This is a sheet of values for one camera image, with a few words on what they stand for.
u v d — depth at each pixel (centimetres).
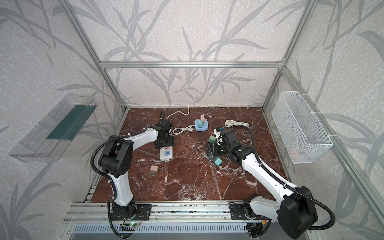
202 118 105
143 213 72
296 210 39
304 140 60
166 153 91
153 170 87
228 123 108
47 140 64
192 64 144
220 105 123
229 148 60
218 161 89
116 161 51
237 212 74
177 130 106
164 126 80
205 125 105
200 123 102
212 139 99
